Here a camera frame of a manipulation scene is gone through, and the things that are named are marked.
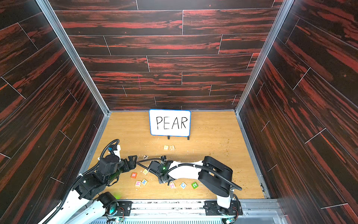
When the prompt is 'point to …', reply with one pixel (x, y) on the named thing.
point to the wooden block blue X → (144, 181)
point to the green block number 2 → (195, 185)
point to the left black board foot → (168, 137)
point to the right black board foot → (188, 137)
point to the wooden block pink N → (138, 183)
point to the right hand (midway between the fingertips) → (166, 174)
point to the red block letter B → (134, 175)
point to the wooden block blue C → (183, 185)
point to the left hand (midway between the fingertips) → (133, 158)
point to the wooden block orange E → (171, 147)
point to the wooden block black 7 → (145, 157)
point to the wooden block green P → (166, 147)
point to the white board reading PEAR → (170, 122)
